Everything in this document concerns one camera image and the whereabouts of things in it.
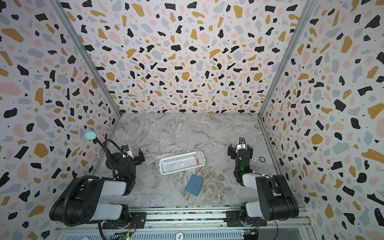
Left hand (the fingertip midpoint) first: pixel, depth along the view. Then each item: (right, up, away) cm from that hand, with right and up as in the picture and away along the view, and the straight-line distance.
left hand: (132, 148), depth 87 cm
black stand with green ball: (-8, +9, -22) cm, 25 cm away
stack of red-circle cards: (+38, -9, +5) cm, 40 cm away
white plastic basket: (+28, -10, +7) cm, 31 cm away
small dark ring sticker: (+80, -8, +10) cm, 81 cm away
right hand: (+64, +4, +2) cm, 64 cm away
